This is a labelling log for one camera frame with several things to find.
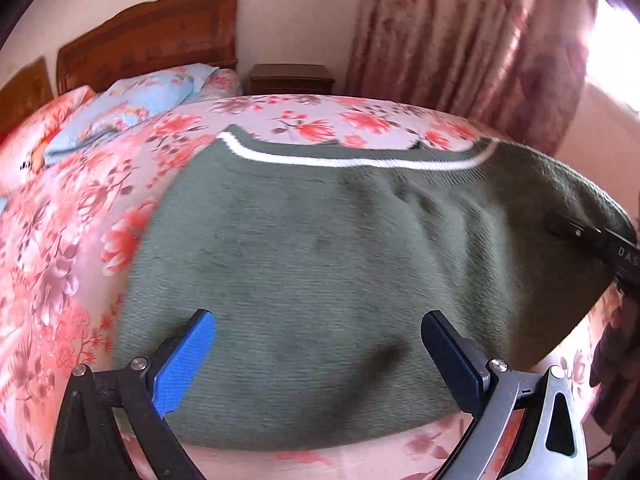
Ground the green and white knit sweater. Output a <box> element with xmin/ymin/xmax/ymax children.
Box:
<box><xmin>114</xmin><ymin>125</ymin><xmax>634</xmax><ymax>451</ymax></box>

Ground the pink floral bed sheet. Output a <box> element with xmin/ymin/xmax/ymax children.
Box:
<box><xmin>1</xmin><ymin>96</ymin><xmax>618</xmax><ymax>479</ymax></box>

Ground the pink floral curtain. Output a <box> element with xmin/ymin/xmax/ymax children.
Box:
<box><xmin>345</xmin><ymin>0</ymin><xmax>598</xmax><ymax>155</ymax></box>

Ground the pink floral pillow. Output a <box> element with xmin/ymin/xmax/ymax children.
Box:
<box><xmin>1</xmin><ymin>86</ymin><xmax>96</xmax><ymax>198</ymax></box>

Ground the light blue floral pillow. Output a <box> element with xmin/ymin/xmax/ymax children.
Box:
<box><xmin>43</xmin><ymin>63</ymin><xmax>218</xmax><ymax>167</ymax></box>

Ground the small wooden headboard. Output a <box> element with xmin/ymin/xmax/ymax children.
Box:
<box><xmin>0</xmin><ymin>56</ymin><xmax>53</xmax><ymax>136</ymax></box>

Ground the dark wooden nightstand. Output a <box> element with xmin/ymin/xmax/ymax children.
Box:
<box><xmin>246</xmin><ymin>63</ymin><xmax>335</xmax><ymax>96</ymax></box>

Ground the large carved wooden headboard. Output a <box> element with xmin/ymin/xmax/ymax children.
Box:
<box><xmin>56</xmin><ymin>0</ymin><xmax>239</xmax><ymax>94</ymax></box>

